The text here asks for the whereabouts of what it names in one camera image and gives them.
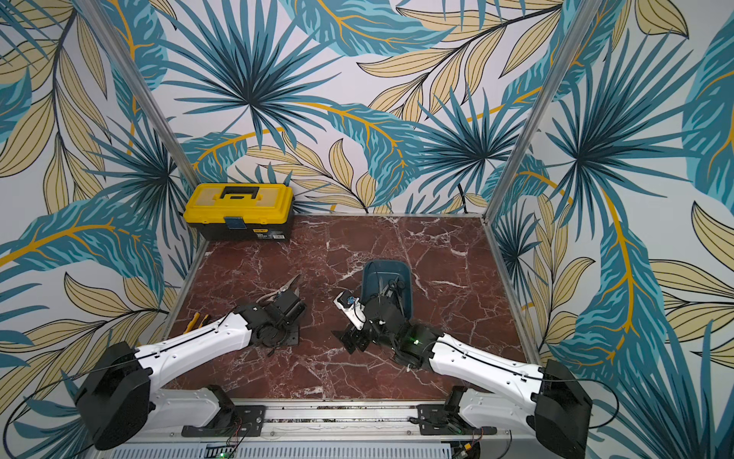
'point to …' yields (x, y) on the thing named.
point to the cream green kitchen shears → (272, 295)
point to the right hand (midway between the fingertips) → (344, 316)
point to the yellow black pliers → (192, 322)
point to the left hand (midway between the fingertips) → (289, 340)
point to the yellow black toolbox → (240, 211)
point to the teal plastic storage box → (391, 278)
